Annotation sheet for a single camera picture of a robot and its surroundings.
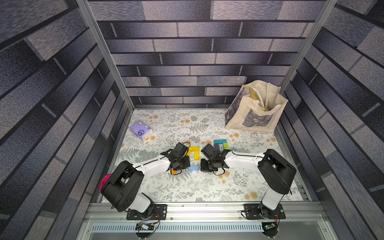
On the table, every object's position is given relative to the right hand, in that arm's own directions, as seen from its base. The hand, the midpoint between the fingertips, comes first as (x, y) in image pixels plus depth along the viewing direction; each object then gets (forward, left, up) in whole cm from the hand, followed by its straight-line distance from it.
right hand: (199, 168), depth 89 cm
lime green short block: (+15, -18, 0) cm, 23 cm away
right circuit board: (-28, -36, -4) cm, 46 cm away
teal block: (+19, -14, 0) cm, 24 cm away
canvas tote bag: (+28, -34, +25) cm, 51 cm away
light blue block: (-1, +3, +2) cm, 3 cm away
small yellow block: (+7, +2, +2) cm, 8 cm away
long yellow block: (+2, +3, +20) cm, 20 cm away
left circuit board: (-30, +28, 0) cm, 41 cm away
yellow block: (+9, +7, 0) cm, 12 cm away
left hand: (+2, +6, +2) cm, 6 cm away
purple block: (+15, -11, +1) cm, 19 cm away
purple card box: (+23, +40, +7) cm, 47 cm away
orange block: (-7, +14, +10) cm, 19 cm away
